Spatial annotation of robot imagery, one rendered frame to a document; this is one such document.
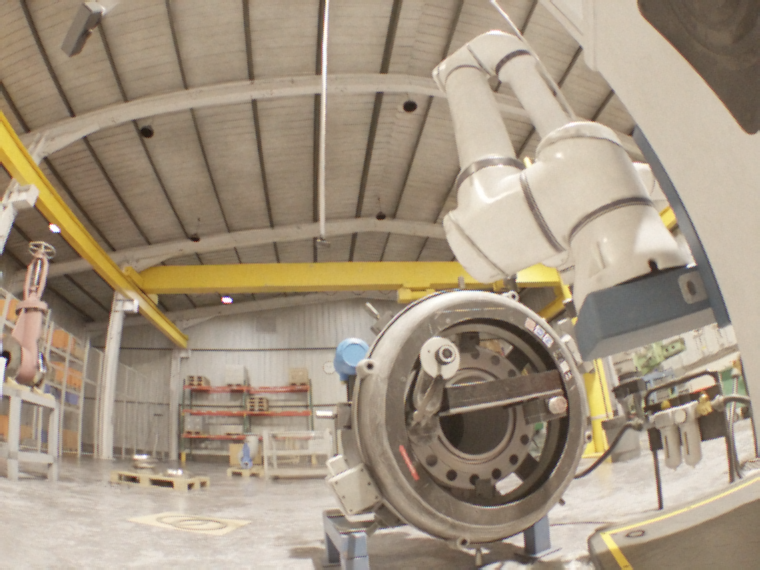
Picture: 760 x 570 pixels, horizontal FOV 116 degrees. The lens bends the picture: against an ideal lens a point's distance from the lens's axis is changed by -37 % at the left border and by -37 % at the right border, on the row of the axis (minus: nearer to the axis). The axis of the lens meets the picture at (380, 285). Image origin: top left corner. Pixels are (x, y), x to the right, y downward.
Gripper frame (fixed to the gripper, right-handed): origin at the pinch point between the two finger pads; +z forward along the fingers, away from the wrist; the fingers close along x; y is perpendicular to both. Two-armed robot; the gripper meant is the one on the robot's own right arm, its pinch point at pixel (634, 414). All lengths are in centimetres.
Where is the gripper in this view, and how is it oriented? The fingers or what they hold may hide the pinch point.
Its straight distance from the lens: 159.4
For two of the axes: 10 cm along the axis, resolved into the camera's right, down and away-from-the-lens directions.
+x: 2.5, -4.2, -8.7
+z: 0.9, 9.1, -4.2
